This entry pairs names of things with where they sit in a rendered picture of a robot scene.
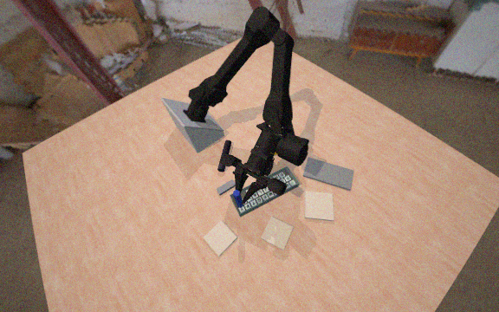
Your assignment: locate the dark blue stylus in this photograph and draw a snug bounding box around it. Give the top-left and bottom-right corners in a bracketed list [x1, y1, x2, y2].
[233, 190, 243, 208]

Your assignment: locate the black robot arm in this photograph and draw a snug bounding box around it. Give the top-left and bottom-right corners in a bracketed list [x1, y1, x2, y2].
[183, 6, 309, 166]

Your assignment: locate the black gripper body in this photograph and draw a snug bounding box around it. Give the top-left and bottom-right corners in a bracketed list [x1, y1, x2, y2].
[219, 146, 287, 196]

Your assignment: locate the grey keyboard with white letter keys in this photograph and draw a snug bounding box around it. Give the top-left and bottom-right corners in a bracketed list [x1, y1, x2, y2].
[230, 166, 300, 217]

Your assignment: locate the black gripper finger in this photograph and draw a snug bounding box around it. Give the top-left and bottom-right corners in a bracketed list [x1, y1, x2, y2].
[242, 182, 267, 204]
[232, 172, 249, 194]

